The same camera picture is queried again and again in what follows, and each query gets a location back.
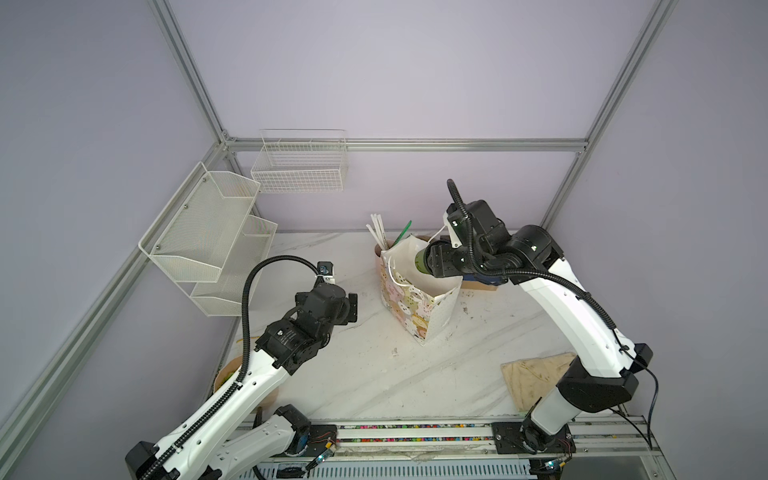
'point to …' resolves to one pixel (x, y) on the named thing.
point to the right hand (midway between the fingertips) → (436, 258)
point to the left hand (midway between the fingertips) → (331, 297)
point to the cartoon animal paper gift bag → (420, 304)
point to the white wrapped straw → (378, 231)
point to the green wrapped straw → (404, 232)
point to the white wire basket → (301, 160)
